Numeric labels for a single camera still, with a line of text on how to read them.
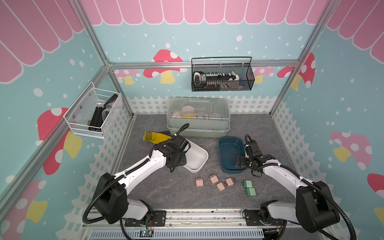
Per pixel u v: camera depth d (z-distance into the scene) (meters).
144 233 0.71
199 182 0.84
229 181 0.85
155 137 1.03
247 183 0.83
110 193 0.41
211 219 0.76
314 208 0.41
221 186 0.83
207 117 0.97
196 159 0.97
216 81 0.87
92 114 0.74
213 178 0.85
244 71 0.94
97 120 0.71
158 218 0.74
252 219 0.74
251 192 0.81
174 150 0.60
